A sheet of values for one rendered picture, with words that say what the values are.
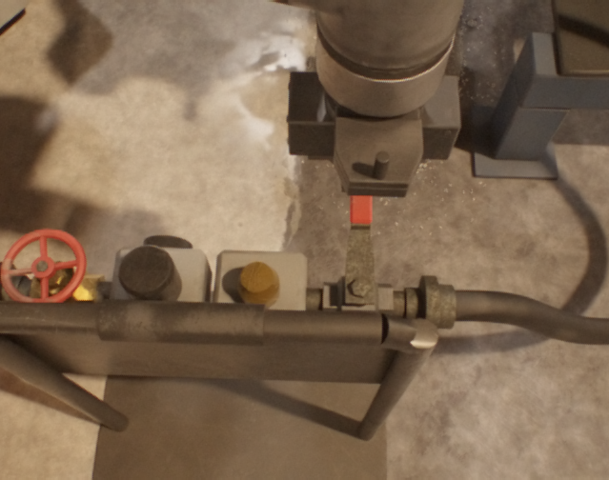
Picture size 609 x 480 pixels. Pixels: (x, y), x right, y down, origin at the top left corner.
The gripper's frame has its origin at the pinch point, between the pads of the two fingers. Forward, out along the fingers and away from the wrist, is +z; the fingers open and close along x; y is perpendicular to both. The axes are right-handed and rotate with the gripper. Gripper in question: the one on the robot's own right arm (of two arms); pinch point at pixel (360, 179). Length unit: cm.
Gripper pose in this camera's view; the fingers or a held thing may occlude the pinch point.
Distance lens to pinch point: 66.1
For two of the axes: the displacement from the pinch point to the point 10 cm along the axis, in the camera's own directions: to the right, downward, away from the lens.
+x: -10.0, -0.3, 0.1
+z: 0.0, 3.9, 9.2
